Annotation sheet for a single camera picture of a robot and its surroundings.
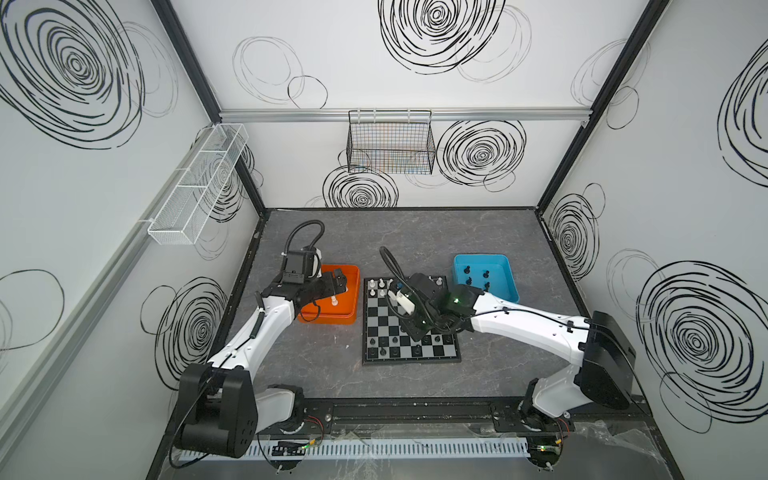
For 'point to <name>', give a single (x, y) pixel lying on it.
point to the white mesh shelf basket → (184, 211)
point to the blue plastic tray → (491, 273)
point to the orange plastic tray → (338, 309)
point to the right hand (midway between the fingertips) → (400, 327)
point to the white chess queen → (334, 302)
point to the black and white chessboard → (386, 341)
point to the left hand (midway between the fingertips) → (336, 280)
